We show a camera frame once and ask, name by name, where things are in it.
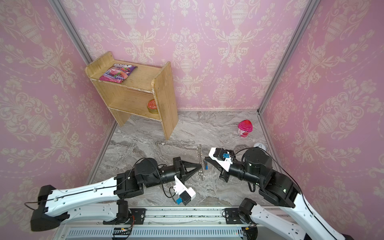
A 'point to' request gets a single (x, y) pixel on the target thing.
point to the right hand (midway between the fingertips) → (208, 156)
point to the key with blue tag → (206, 165)
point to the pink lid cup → (244, 127)
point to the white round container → (260, 145)
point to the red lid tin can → (152, 106)
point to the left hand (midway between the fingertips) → (198, 162)
